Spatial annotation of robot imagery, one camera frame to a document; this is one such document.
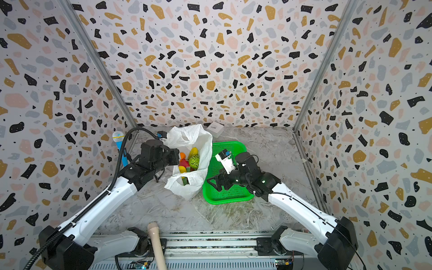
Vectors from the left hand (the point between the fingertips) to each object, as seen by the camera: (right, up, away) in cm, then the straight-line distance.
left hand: (179, 147), depth 76 cm
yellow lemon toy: (0, -11, +7) cm, 13 cm away
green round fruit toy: (+5, -8, +11) cm, 15 cm away
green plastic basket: (+14, -25, +14) cm, 32 cm away
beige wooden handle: (-5, -46, -7) cm, 47 cm away
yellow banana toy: (+2, -3, +24) cm, 24 cm away
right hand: (+15, -11, -6) cm, 20 cm away
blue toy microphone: (-30, +5, +4) cm, 30 cm away
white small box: (+14, +13, +41) cm, 45 cm away
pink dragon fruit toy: (0, -9, +14) cm, 17 cm away
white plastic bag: (+5, -16, -5) cm, 17 cm away
